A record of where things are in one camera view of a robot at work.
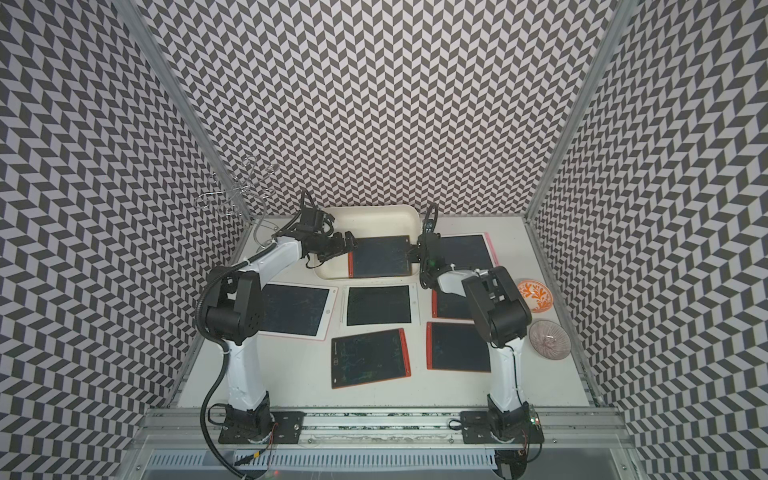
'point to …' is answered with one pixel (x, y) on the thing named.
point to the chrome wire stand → (239, 190)
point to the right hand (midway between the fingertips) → (418, 243)
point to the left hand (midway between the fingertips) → (350, 249)
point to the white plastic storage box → (369, 221)
